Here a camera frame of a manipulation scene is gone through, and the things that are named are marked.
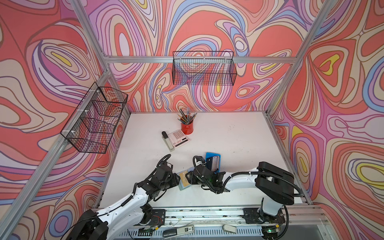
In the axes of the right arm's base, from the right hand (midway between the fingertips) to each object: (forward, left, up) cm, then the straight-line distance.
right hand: (189, 179), depth 85 cm
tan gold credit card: (-1, +3, 0) cm, 3 cm away
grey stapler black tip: (+25, +14, +3) cm, 29 cm away
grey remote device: (-25, +8, +5) cm, 27 cm away
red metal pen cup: (+34, +1, +4) cm, 35 cm away
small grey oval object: (-24, -19, +1) cm, 31 cm away
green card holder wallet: (-4, +5, 0) cm, 6 cm away
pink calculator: (+28, +7, +2) cm, 29 cm away
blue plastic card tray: (+15, -14, +2) cm, 20 cm away
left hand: (+1, +5, +1) cm, 5 cm away
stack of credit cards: (+8, -14, +3) cm, 17 cm away
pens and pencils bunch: (+39, +1, +8) cm, 40 cm away
